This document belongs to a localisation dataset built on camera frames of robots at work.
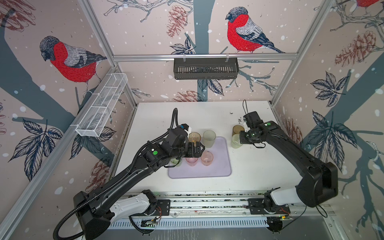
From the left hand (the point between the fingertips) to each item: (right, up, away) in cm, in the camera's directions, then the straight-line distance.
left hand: (198, 148), depth 69 cm
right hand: (+25, +1, +15) cm, 29 cm away
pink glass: (-4, -12, +20) cm, 24 cm away
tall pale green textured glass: (+7, +2, +23) cm, 24 cm away
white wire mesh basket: (-52, +14, +4) cm, 54 cm away
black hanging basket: (+6, +49, +37) cm, 62 cm away
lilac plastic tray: (+14, -15, +20) cm, 29 cm away
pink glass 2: (+6, -10, +21) cm, 24 cm away
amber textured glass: (+26, +6, +27) cm, 38 cm away
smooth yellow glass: (-2, +2, +26) cm, 27 cm away
